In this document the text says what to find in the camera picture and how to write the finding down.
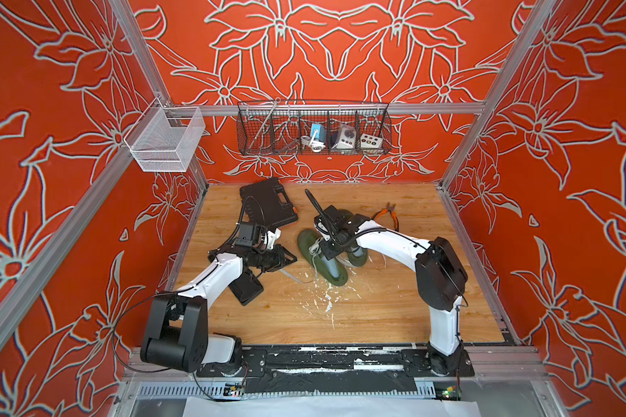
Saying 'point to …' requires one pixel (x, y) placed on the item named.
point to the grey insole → (332, 266)
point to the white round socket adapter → (347, 137)
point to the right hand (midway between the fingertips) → (322, 249)
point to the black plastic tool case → (268, 202)
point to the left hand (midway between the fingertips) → (293, 259)
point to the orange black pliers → (389, 208)
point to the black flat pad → (246, 287)
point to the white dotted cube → (370, 142)
